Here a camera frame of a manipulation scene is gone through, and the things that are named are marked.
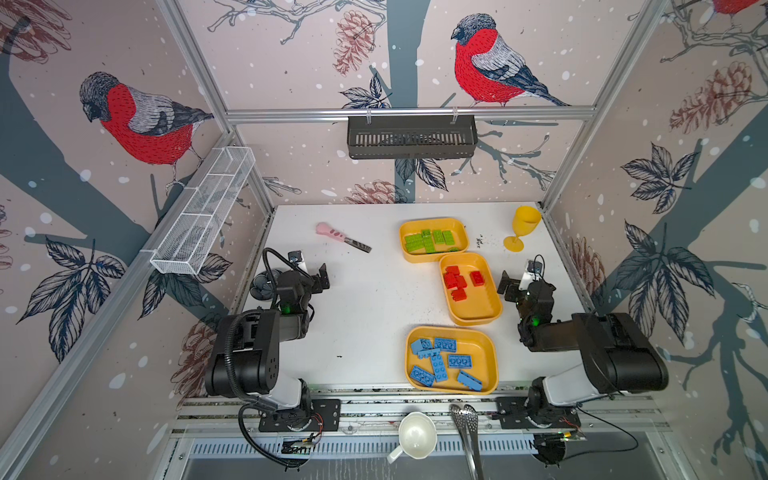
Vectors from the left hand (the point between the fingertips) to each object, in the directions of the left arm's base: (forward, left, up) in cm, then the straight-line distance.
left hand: (309, 265), depth 92 cm
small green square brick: (+19, -39, -8) cm, 44 cm away
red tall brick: (-2, -49, -8) cm, 50 cm away
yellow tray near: (-22, -50, -8) cm, 55 cm away
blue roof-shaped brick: (-23, -34, -6) cm, 42 cm away
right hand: (-4, -67, -2) cm, 67 cm away
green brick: (+18, -35, -9) cm, 40 cm away
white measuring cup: (-44, -32, -9) cm, 55 cm away
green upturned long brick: (+11, -48, -7) cm, 50 cm away
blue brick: (-29, -39, -8) cm, 49 cm away
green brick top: (+15, -40, -10) cm, 44 cm away
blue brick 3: (-27, -45, -9) cm, 53 cm away
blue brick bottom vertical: (-25, -36, -7) cm, 44 cm away
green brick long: (+14, -34, -9) cm, 37 cm away
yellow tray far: (+22, -35, -7) cm, 42 cm away
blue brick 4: (-32, -46, -7) cm, 57 cm away
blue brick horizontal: (-30, -34, -10) cm, 46 cm away
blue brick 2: (-22, -41, -9) cm, 48 cm away
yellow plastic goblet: (+14, -71, +5) cm, 73 cm away
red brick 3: (-1, -55, -7) cm, 55 cm away
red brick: (0, -46, -8) cm, 46 cm away
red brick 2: (-6, -48, -9) cm, 49 cm away
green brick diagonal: (+19, -44, -9) cm, 49 cm away
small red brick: (+3, -47, -8) cm, 48 cm away
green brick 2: (+18, -48, -9) cm, 52 cm away
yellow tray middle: (-3, -52, -10) cm, 53 cm away
